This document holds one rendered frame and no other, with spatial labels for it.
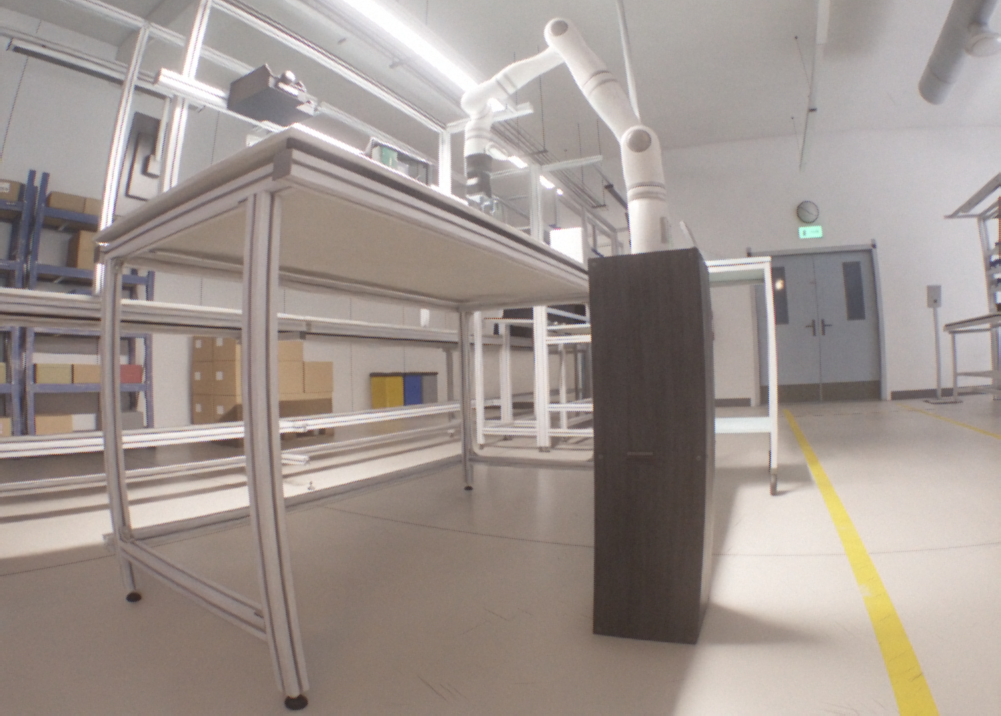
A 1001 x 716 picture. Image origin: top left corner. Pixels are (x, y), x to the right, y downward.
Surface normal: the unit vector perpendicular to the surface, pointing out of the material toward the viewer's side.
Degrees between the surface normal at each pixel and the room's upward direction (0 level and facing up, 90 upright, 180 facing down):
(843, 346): 90
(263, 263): 90
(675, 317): 90
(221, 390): 90
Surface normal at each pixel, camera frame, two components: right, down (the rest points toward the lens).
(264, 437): 0.89, -0.05
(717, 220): -0.46, -0.04
